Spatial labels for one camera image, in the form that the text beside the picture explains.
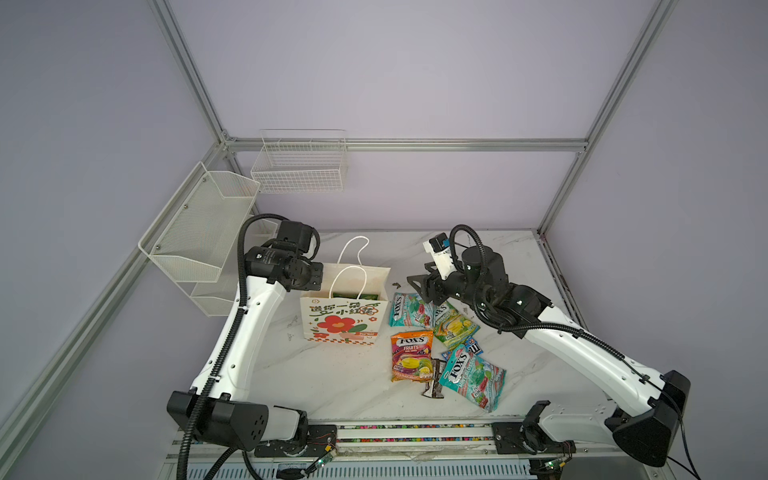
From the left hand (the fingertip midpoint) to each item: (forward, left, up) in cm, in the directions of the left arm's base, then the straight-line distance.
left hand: (304, 280), depth 73 cm
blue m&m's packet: (-6, -46, -24) cm, 52 cm away
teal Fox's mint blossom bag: (+4, -28, -22) cm, 36 cm away
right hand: (-1, -27, +5) cm, 28 cm away
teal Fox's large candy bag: (-17, -45, -23) cm, 53 cm away
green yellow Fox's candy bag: (-5, -13, +1) cm, 14 cm away
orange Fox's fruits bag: (-10, -28, -22) cm, 37 cm away
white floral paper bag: (-6, -12, -2) cm, 14 cm away
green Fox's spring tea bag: (-1, -40, -23) cm, 46 cm away
